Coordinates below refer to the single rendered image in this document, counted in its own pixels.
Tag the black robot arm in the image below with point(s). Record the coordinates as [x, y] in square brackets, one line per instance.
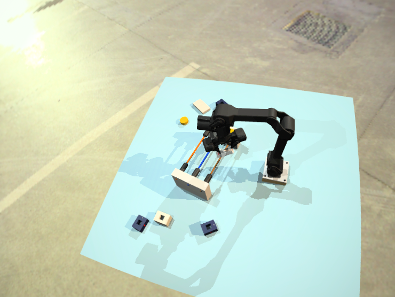
[224, 116]

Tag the yellow short cylinder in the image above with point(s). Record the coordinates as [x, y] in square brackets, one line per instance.
[184, 120]

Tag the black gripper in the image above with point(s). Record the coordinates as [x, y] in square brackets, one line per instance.
[235, 137]

